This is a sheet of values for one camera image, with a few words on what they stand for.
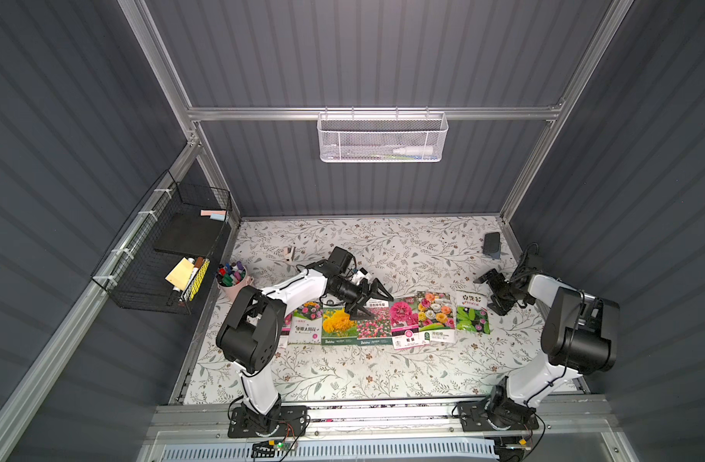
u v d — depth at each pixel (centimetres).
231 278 88
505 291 83
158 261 72
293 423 73
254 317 53
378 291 78
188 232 75
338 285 74
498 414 69
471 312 94
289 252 107
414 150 94
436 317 92
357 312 83
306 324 90
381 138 112
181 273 69
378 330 89
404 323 91
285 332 89
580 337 48
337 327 89
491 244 109
